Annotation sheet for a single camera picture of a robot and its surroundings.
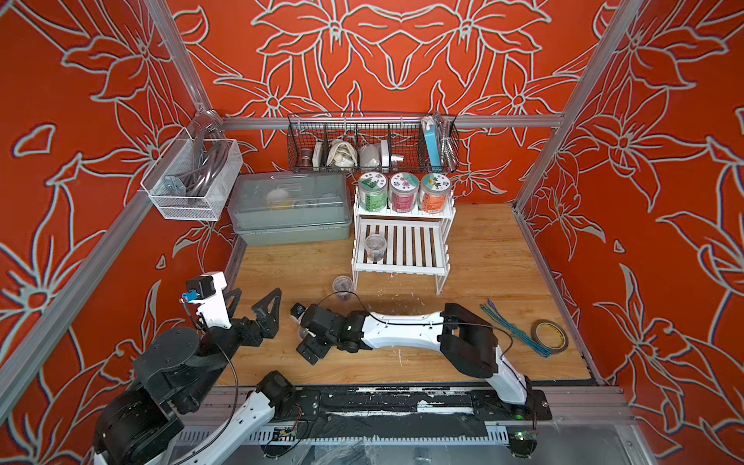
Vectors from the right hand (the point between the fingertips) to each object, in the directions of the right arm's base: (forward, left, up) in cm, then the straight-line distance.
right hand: (302, 340), depth 79 cm
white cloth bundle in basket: (+49, -9, +27) cm, 57 cm away
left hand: (-1, +1, +32) cm, 32 cm away
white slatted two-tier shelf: (+30, -34, +7) cm, 46 cm away
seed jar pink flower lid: (+30, -28, +29) cm, 50 cm away
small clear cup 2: (+23, -20, +13) cm, 34 cm away
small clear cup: (+18, -11, 0) cm, 20 cm away
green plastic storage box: (+42, +10, +12) cm, 44 cm away
